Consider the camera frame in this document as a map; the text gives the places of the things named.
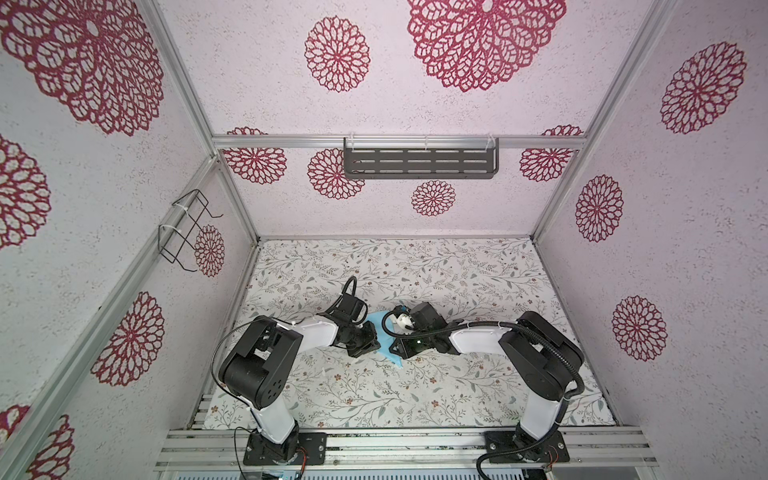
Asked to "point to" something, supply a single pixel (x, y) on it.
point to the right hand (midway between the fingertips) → (390, 345)
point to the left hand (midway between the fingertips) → (380, 348)
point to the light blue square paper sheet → (385, 341)
